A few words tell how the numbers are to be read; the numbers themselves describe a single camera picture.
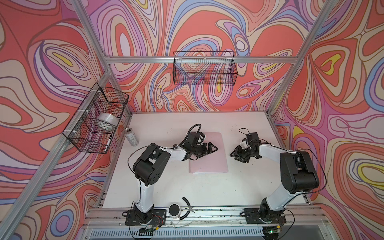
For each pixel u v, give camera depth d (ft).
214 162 3.04
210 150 2.74
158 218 2.37
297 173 1.56
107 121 2.39
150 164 1.73
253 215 2.42
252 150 2.37
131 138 3.03
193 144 2.58
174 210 2.35
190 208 2.51
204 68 2.77
